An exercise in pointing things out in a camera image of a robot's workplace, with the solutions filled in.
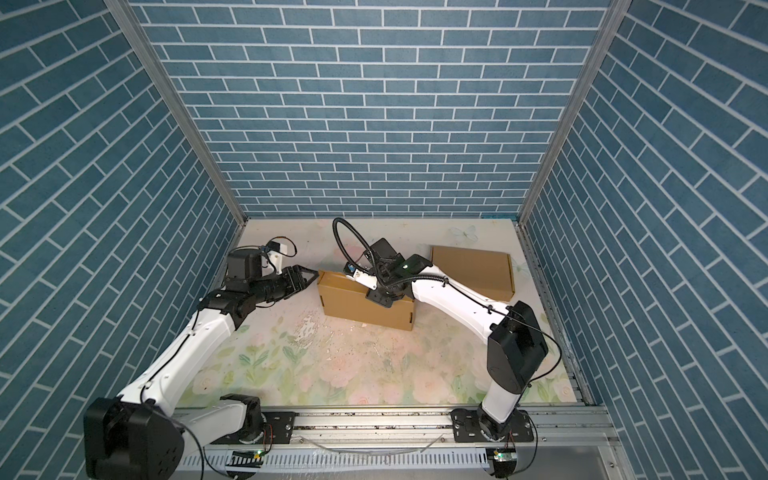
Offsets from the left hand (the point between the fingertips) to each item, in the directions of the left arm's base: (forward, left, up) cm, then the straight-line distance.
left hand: (314, 276), depth 79 cm
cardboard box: (-5, -9, -3) cm, 11 cm away
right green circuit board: (-39, -49, -23) cm, 67 cm away
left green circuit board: (-38, +15, -23) cm, 47 cm away
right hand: (+1, -16, -5) cm, 17 cm away
